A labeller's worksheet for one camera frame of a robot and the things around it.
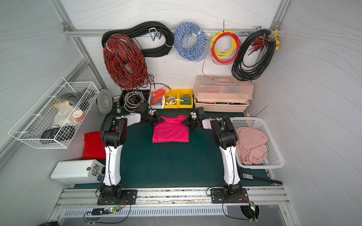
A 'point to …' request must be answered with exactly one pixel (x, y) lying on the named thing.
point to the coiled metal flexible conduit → (132, 100)
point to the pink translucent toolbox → (222, 93)
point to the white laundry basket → (273, 159)
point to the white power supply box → (79, 172)
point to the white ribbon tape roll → (171, 100)
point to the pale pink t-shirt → (251, 148)
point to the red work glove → (160, 94)
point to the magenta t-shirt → (172, 130)
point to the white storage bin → (159, 105)
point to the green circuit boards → (186, 100)
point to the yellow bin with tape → (172, 92)
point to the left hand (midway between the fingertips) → (165, 118)
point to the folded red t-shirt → (94, 148)
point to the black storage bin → (144, 106)
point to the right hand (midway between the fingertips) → (181, 120)
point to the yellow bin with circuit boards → (180, 94)
